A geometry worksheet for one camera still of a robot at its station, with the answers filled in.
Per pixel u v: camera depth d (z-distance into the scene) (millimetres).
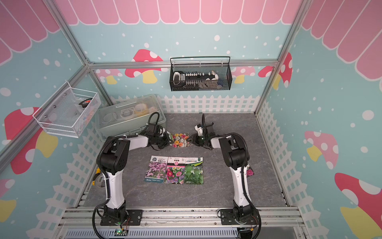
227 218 743
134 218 753
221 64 895
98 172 889
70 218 759
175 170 899
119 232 716
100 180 851
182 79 877
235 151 615
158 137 915
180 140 1046
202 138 923
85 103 778
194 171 896
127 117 964
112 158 554
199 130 995
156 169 912
